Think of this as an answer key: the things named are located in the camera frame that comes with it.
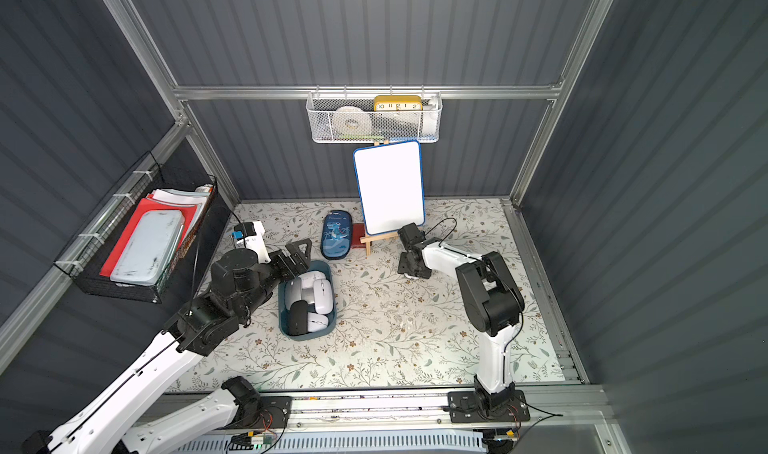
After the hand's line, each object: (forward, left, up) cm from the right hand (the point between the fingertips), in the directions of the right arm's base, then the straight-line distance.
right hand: (415, 265), depth 99 cm
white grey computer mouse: (-10, +36, +3) cm, 37 cm away
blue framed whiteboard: (+15, +8, +23) cm, 29 cm away
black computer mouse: (-19, +35, +2) cm, 40 cm away
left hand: (-15, +29, +31) cm, 45 cm away
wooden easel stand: (+7, +16, +6) cm, 18 cm away
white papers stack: (+2, +60, +30) cm, 67 cm away
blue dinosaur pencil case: (+11, +28, +3) cm, 30 cm away
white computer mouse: (-12, +29, +2) cm, 32 cm away
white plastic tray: (-18, +63, +31) cm, 72 cm away
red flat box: (+15, +21, 0) cm, 26 cm away
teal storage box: (-4, +29, +4) cm, 29 cm away
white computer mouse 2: (-20, +30, +1) cm, 36 cm away
